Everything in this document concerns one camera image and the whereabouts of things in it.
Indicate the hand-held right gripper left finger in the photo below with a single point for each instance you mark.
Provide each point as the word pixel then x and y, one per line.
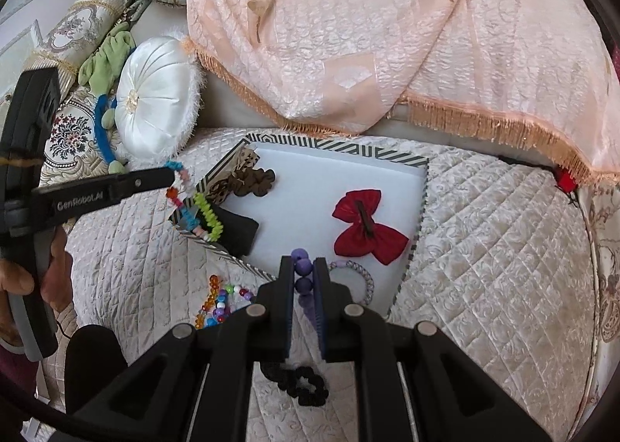
pixel 288 306

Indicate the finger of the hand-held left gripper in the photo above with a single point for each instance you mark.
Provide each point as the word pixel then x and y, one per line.
pixel 145 184

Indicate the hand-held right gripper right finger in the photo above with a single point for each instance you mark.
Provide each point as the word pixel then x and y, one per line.
pixel 321 306

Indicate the red hair bow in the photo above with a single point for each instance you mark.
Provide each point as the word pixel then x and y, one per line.
pixel 368 233

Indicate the black fabric hair accessory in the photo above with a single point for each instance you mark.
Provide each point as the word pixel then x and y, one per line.
pixel 237 231

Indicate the leopard print hair bow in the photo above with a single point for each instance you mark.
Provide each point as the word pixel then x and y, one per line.
pixel 242 158

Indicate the brown scrunchie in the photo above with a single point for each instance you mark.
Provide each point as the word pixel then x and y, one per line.
pixel 252 180

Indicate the striped shallow tray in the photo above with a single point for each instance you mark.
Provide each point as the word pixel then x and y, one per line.
pixel 310 180

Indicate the person's left forearm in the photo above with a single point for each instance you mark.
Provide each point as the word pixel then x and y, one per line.
pixel 14 364

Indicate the person's left hand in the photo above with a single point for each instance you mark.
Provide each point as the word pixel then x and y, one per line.
pixel 58 277

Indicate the floral embroidered cushion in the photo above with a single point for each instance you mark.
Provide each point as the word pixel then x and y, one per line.
pixel 72 132

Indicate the black scrunchie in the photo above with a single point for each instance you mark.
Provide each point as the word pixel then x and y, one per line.
pixel 305 386

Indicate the round white satin cushion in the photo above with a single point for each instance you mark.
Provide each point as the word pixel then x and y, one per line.
pixel 155 93

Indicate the green and blue plush toy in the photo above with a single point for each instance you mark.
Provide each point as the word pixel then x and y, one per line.
pixel 106 59

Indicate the beige embroidered bolster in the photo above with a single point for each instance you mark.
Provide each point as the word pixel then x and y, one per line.
pixel 77 25

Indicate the quilted cream bedspread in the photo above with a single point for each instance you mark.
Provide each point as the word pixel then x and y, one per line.
pixel 484 253

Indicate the peach fringed blanket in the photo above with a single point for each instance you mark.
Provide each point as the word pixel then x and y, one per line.
pixel 339 35

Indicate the small red object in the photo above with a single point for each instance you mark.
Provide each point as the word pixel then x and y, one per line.
pixel 565 180

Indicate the cream floral fabric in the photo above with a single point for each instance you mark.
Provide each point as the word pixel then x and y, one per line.
pixel 605 277

